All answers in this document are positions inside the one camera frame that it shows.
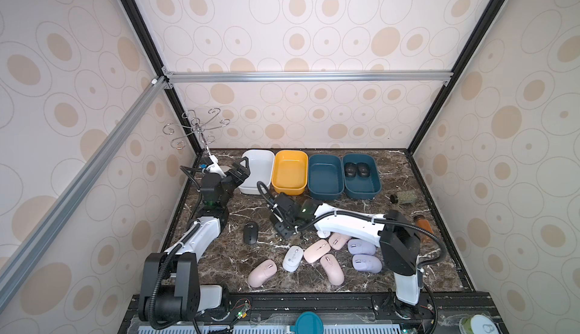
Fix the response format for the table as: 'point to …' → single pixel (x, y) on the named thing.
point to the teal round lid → (308, 323)
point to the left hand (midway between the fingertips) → (248, 160)
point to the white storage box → (261, 165)
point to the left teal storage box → (325, 180)
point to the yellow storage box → (290, 171)
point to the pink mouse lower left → (261, 271)
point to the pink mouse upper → (337, 241)
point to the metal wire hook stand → (197, 126)
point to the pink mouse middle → (316, 250)
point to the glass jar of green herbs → (404, 197)
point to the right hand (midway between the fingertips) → (290, 221)
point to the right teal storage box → (362, 188)
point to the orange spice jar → (423, 224)
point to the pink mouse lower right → (332, 269)
